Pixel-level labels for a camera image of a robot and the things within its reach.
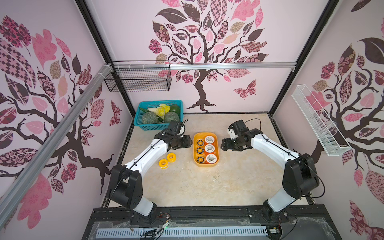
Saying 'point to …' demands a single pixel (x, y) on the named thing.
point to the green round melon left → (149, 117)
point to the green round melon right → (171, 116)
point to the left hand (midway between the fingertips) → (187, 145)
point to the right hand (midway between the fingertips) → (226, 148)
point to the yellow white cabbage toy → (160, 111)
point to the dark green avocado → (175, 107)
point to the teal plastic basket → (138, 123)
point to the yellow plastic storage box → (198, 135)
